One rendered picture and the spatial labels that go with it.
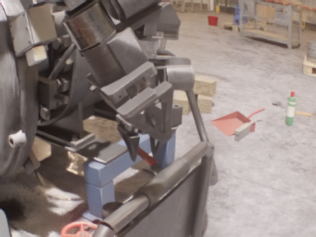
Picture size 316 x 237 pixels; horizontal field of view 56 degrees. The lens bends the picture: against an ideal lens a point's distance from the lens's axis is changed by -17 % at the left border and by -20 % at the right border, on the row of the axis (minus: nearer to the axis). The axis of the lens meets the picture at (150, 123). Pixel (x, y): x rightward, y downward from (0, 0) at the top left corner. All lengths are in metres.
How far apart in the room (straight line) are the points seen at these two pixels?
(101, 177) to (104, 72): 0.83
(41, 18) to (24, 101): 0.23
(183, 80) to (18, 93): 0.43
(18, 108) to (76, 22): 0.55
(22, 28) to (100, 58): 0.45
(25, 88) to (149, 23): 0.53
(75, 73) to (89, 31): 0.79
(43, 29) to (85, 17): 0.44
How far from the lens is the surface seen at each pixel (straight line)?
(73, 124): 1.37
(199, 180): 0.73
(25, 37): 0.83
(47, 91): 0.94
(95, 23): 0.41
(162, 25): 0.46
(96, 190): 1.28
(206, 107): 2.42
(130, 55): 0.43
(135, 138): 0.73
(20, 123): 0.95
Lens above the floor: 0.85
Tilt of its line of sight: 22 degrees down
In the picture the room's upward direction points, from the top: 1 degrees clockwise
